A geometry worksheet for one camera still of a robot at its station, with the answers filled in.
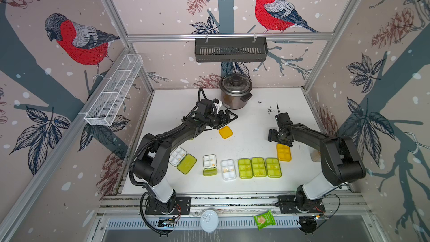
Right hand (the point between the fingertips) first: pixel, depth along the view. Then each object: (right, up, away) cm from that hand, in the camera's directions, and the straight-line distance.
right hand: (275, 136), depth 96 cm
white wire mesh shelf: (-84, +17, -25) cm, 89 cm away
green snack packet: (-14, -29, -28) cm, 43 cm away
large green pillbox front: (-13, -13, -12) cm, 22 cm away
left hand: (-24, +13, -13) cm, 30 cm away
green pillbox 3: (-54, -10, -9) cm, 55 cm away
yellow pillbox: (-29, +2, +2) cm, 29 cm away
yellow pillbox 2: (+3, -8, -6) cm, 10 cm away
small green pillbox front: (-38, -13, -11) cm, 41 cm away
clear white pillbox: (-28, -15, -12) cm, 34 cm away
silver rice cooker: (-23, +27, +2) cm, 36 cm away
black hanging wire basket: (-26, +53, +8) cm, 60 cm away
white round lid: (-37, -28, -30) cm, 55 cm away
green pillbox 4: (-20, -14, -13) cm, 27 cm away
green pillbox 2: (-5, -14, -12) cm, 19 cm away
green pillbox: (-44, +6, -33) cm, 55 cm away
